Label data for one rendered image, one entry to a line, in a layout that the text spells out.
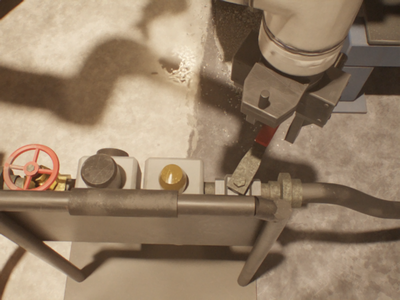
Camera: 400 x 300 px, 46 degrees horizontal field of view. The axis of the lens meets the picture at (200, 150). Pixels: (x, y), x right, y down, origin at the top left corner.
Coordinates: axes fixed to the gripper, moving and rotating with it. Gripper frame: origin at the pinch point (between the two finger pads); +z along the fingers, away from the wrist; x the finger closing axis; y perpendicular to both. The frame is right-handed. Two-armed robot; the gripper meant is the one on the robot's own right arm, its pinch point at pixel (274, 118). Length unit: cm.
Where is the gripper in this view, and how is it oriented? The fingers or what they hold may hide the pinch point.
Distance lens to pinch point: 66.8
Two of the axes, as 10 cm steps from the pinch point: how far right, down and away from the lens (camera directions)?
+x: -8.7, -4.6, 2.1
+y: 5.0, -7.9, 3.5
